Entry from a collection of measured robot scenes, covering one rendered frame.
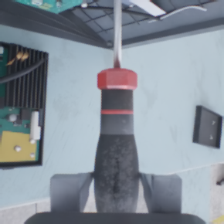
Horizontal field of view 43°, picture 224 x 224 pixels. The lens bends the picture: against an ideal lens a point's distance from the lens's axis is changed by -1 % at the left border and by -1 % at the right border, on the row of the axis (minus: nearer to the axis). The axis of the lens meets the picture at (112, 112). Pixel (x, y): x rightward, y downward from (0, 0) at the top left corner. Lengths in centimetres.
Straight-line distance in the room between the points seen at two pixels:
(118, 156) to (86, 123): 24
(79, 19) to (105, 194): 28
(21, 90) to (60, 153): 10
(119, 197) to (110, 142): 3
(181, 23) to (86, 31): 13
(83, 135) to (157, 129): 17
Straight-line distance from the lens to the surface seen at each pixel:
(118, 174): 16
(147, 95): 50
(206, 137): 68
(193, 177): 213
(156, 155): 52
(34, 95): 31
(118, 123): 16
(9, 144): 32
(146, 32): 38
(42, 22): 36
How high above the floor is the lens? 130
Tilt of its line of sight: 44 degrees down
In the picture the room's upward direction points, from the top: 90 degrees clockwise
